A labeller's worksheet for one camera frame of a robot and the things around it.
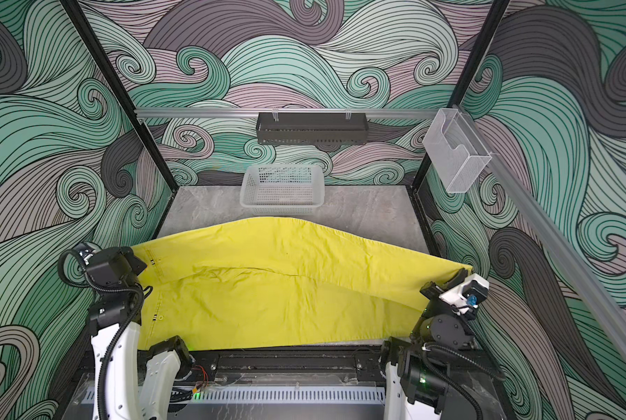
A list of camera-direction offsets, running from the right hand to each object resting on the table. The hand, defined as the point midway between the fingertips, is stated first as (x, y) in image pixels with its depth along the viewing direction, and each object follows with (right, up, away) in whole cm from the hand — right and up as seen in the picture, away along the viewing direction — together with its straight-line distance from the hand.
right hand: (463, 271), depth 58 cm
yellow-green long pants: (-45, -12, +32) cm, 57 cm away
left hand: (-87, +1, +10) cm, 88 cm away
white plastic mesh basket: (-46, +22, +60) cm, 79 cm away
